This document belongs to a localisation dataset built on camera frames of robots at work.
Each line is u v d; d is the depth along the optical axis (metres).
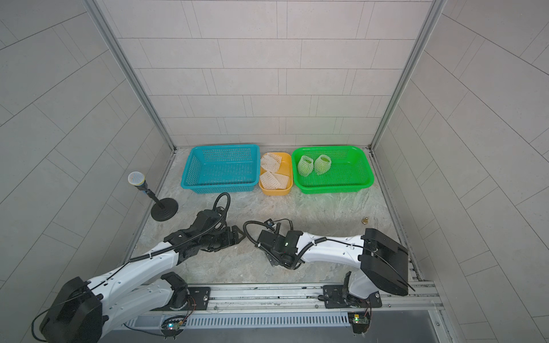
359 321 0.68
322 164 1.01
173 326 0.64
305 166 1.00
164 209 0.91
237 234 0.74
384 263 0.40
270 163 1.01
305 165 1.00
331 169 1.03
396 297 0.72
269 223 0.71
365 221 0.89
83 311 0.38
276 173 1.04
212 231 0.60
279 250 0.59
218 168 1.08
